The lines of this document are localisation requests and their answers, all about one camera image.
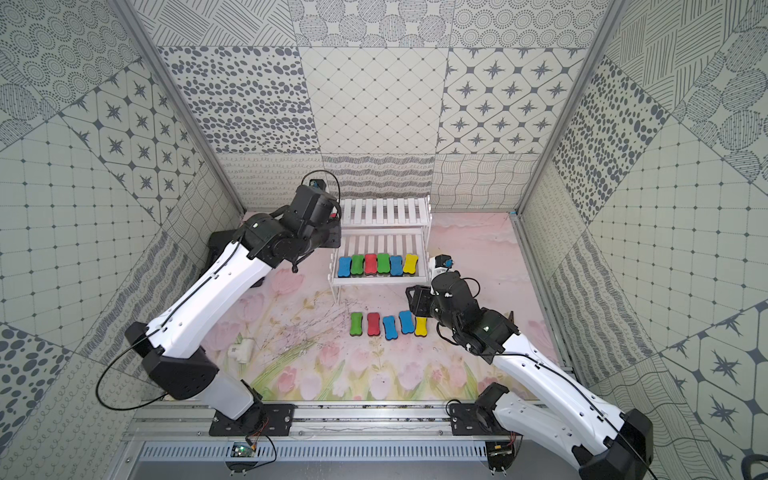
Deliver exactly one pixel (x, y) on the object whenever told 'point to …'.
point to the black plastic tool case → (217, 243)
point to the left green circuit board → (244, 450)
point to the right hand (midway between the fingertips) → (415, 294)
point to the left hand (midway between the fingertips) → (331, 223)
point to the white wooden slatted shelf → (389, 226)
